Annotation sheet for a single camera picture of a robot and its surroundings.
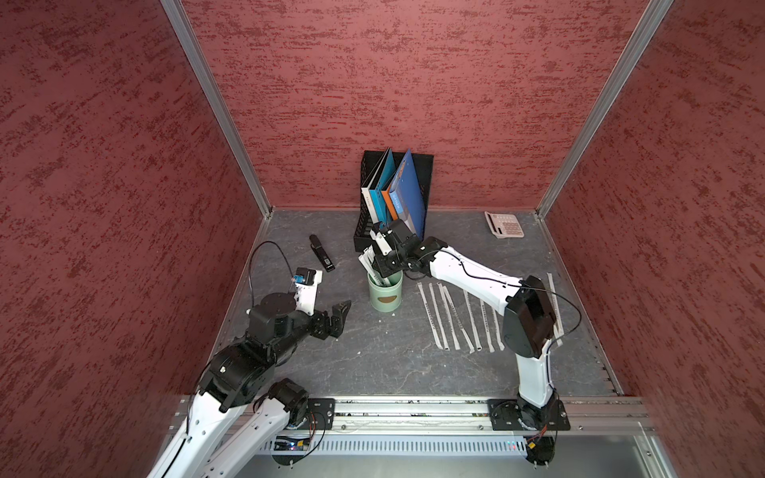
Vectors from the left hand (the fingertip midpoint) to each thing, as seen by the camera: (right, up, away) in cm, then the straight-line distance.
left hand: (330, 305), depth 68 cm
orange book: (+14, +26, +20) cm, 36 cm away
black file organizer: (+5, +22, +39) cm, 45 cm away
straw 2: (+30, -16, +18) cm, 39 cm away
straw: (+26, -8, +24) cm, 36 cm away
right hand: (+11, +7, +19) cm, 23 cm away
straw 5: (+40, -11, +24) cm, 48 cm away
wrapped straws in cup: (+7, +10, +15) cm, 20 cm away
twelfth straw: (+66, -12, +22) cm, 71 cm away
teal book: (+10, +29, +19) cm, 36 cm away
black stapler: (-11, +10, +37) cm, 40 cm away
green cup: (+13, -3, +19) cm, 23 cm away
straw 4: (+36, -13, +21) cm, 44 cm away
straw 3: (+34, -16, +19) cm, 42 cm away
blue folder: (+19, +31, +35) cm, 51 cm away
